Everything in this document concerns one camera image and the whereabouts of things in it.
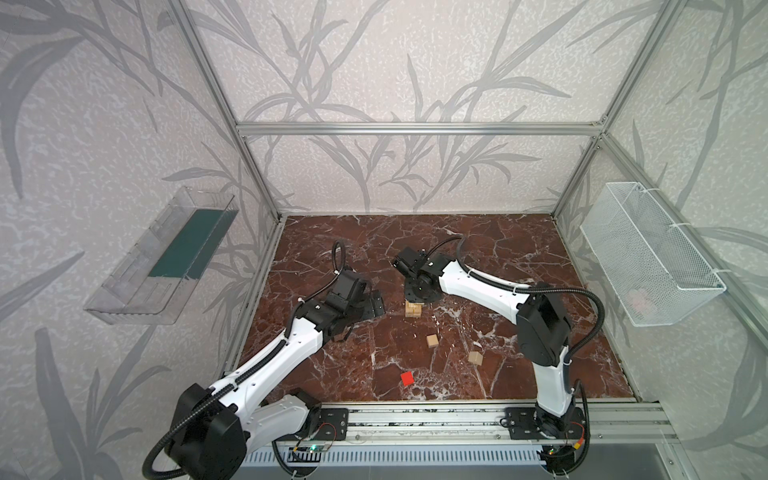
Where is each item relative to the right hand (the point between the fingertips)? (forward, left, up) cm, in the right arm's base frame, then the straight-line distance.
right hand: (414, 286), depth 90 cm
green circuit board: (-40, +25, -8) cm, 48 cm away
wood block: (-5, 0, -6) cm, 8 cm away
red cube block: (-24, +2, -8) cm, 26 cm away
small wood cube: (-14, -5, -7) cm, 17 cm away
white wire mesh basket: (-13, -50, +25) cm, 58 cm away
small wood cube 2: (-19, -17, -7) cm, 26 cm away
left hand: (-6, +11, +5) cm, 14 cm away
